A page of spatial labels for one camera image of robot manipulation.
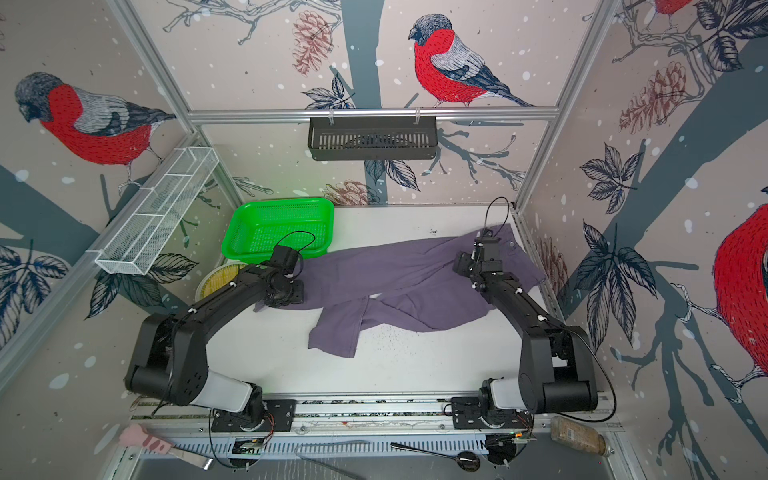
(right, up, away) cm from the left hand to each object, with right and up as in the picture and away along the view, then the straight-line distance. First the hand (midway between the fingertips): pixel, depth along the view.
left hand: (298, 290), depth 90 cm
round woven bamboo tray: (-30, +2, +8) cm, 31 cm away
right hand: (+54, +11, +2) cm, 55 cm away
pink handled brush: (-32, -30, -21) cm, 49 cm away
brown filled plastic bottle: (+70, -28, -23) cm, 79 cm away
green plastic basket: (-24, +20, +24) cm, 40 cm away
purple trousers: (+35, +1, +5) cm, 35 cm away
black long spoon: (+46, -35, -23) cm, 62 cm away
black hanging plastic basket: (+22, +52, +16) cm, 59 cm away
